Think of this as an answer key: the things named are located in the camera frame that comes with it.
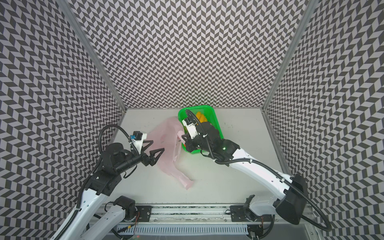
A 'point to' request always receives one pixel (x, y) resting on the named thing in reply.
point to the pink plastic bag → (167, 135)
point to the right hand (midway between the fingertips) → (183, 141)
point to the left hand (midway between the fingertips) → (158, 147)
